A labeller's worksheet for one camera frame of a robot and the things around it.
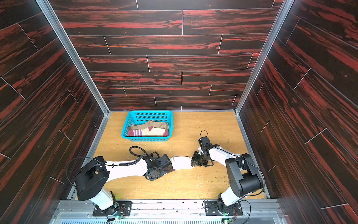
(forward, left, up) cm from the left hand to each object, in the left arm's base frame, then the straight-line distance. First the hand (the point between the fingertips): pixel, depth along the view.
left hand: (164, 174), depth 86 cm
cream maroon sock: (+31, +14, +4) cm, 34 cm away
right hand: (+10, -20, 0) cm, 22 cm away
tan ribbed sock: (+38, +14, +5) cm, 40 cm away
